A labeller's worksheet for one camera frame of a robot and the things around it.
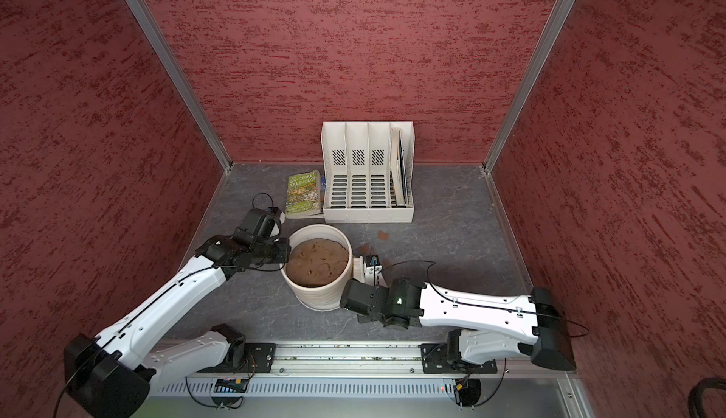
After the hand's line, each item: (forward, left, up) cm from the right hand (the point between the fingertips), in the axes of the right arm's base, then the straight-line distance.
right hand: (368, 310), depth 72 cm
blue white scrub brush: (+11, +3, +2) cm, 11 cm away
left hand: (+15, +23, +3) cm, 28 cm away
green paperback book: (+44, +25, -7) cm, 51 cm away
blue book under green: (+46, +18, -8) cm, 50 cm away
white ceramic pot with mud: (+13, +14, +1) cm, 19 cm away
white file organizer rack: (+59, -1, -11) cm, 60 cm away
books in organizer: (+42, -11, +11) cm, 45 cm away
